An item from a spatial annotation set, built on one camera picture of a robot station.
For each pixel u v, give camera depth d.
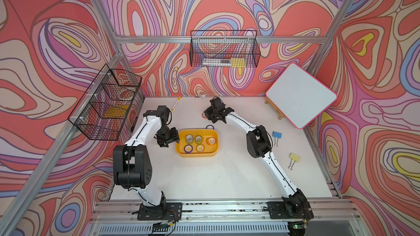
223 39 0.88
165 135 0.74
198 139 0.94
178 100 1.18
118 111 0.72
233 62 0.82
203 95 1.19
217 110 0.89
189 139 0.95
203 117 1.08
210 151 0.92
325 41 0.89
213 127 1.04
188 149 0.93
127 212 0.75
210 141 0.96
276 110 1.07
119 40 0.88
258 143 0.69
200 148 0.93
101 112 0.72
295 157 0.91
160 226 0.71
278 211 0.72
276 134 1.01
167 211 0.72
